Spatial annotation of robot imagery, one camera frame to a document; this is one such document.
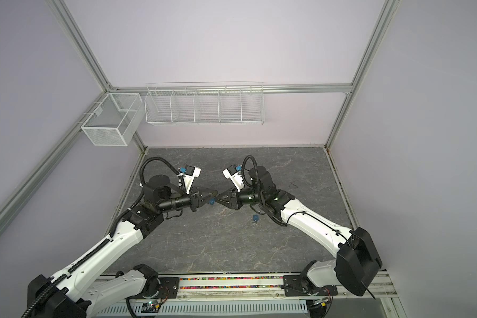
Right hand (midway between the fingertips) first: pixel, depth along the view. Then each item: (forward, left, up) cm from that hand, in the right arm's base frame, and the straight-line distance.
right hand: (216, 200), depth 71 cm
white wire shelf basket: (+52, +10, +7) cm, 53 cm away
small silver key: (+2, -14, -25) cm, 28 cm away
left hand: (0, 0, +3) cm, 3 cm away
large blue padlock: (-1, +1, +2) cm, 3 cm away
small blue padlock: (+4, -14, -24) cm, 28 cm away
